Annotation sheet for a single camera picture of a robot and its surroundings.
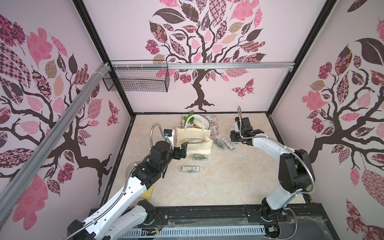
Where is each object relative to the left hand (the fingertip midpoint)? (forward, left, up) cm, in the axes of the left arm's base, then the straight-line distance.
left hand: (179, 145), depth 75 cm
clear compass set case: (+15, -7, -18) cm, 25 cm away
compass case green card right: (+16, -23, -21) cm, 35 cm away
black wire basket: (+46, +29, +12) cm, 56 cm away
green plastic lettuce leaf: (+35, -5, -19) cm, 41 cm away
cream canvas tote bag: (+9, -15, -17) cm, 24 cm away
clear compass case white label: (+5, -10, -22) cm, 24 cm away
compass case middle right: (+15, -31, -20) cm, 40 cm away
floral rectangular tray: (+35, -23, -22) cm, 47 cm away
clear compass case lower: (-4, -4, -21) cm, 21 cm away
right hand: (+16, -34, -12) cm, 40 cm away
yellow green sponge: (-18, +18, -21) cm, 33 cm away
